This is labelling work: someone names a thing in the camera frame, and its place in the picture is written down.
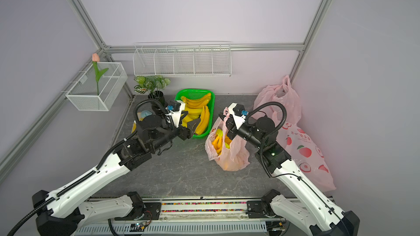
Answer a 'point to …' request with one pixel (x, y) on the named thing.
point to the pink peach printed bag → (304, 153)
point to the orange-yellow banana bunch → (217, 141)
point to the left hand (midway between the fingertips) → (194, 117)
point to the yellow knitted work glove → (134, 127)
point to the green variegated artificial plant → (151, 84)
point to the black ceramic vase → (157, 95)
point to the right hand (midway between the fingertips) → (221, 113)
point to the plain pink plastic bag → (284, 94)
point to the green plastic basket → (192, 93)
